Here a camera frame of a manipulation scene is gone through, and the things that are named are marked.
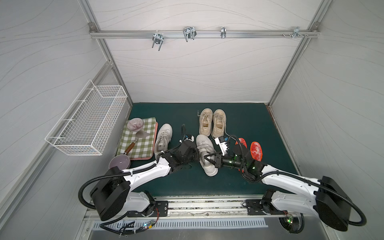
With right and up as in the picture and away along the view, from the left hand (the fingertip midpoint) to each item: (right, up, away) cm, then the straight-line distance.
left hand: (199, 154), depth 83 cm
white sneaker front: (+4, +4, +3) cm, 6 cm away
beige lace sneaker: (+5, +18, +19) cm, 27 cm away
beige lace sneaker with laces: (+15, +16, +21) cm, 30 cm away
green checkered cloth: (-35, +1, +13) cm, 38 cm away
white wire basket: (-53, +16, -14) cm, 58 cm away
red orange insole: (+29, +5, +16) cm, 33 cm away
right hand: (+2, +1, -10) cm, 10 cm away
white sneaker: (-22, +8, +7) cm, 25 cm away
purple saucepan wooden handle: (-45, -5, +3) cm, 46 cm away
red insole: (+37, -1, +11) cm, 39 cm away
